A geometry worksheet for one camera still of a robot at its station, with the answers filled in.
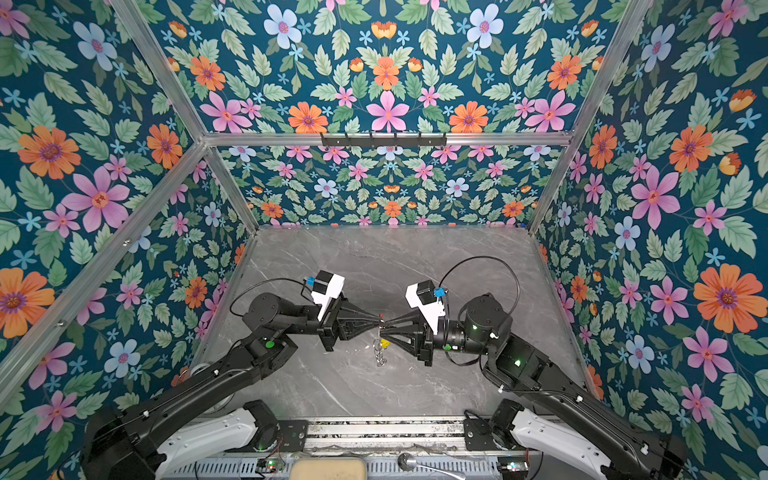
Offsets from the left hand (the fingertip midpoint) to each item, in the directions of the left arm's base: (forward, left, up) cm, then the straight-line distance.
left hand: (375, 326), depth 52 cm
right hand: (+1, -2, -3) cm, 4 cm away
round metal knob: (-18, -4, -36) cm, 40 cm away
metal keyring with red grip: (+10, +2, -34) cm, 36 cm away
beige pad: (-18, +13, -34) cm, 41 cm away
